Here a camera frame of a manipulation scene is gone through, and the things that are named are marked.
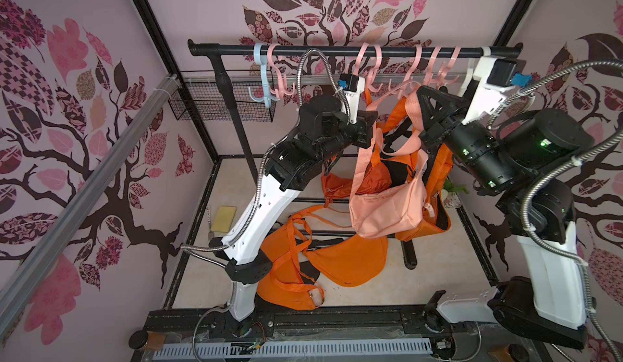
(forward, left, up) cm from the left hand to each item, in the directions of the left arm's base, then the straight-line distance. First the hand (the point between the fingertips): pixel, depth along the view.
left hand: (371, 117), depth 56 cm
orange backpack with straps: (-22, +23, -52) cm, 61 cm away
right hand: (-9, -6, +13) cm, 17 cm away
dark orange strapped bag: (-3, -5, -18) cm, 19 cm away
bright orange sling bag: (-4, -28, -37) cm, 47 cm away
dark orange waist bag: (+3, +7, -31) cm, 32 cm away
